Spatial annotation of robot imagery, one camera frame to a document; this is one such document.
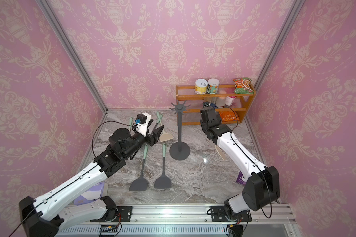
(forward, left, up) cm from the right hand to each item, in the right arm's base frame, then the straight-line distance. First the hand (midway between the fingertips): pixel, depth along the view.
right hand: (212, 117), depth 83 cm
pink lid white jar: (+18, -9, -4) cm, 21 cm away
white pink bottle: (+19, -16, -5) cm, 25 cm away
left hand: (-11, +28, +10) cm, 32 cm away
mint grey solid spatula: (-26, +29, -24) cm, 46 cm away
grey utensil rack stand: (-6, +19, -25) cm, 32 cm away
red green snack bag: (+18, -21, +7) cm, 29 cm away
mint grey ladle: (-26, +43, -25) cm, 56 cm away
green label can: (+17, -2, +9) cm, 20 cm away
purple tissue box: (-31, +61, -18) cm, 71 cm away
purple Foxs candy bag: (-27, -14, -24) cm, 39 cm away
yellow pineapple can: (+18, +5, +9) cm, 20 cm away
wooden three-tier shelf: (+19, -19, -11) cm, 29 cm away
